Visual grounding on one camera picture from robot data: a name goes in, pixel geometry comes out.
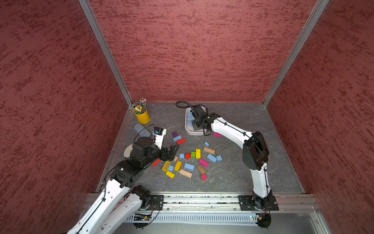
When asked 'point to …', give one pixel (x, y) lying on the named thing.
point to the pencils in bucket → (141, 108)
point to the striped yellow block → (166, 166)
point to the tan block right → (208, 150)
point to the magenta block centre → (203, 163)
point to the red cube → (187, 156)
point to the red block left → (156, 162)
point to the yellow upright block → (198, 153)
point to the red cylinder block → (203, 177)
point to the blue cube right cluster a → (219, 158)
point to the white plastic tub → (189, 129)
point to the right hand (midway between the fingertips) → (198, 125)
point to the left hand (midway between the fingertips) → (170, 146)
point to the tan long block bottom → (185, 173)
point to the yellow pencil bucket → (141, 114)
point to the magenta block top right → (216, 134)
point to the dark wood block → (201, 169)
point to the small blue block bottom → (171, 168)
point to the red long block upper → (181, 141)
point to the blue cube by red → (181, 156)
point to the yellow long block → (177, 165)
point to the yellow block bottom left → (170, 174)
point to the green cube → (193, 154)
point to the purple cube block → (175, 134)
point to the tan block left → (176, 158)
